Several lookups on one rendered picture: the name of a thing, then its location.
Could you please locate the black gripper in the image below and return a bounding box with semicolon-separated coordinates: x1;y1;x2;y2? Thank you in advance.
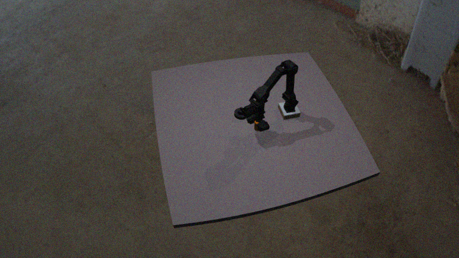
255;111;270;132

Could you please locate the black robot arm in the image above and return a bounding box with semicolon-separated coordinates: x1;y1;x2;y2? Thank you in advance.
242;60;299;124

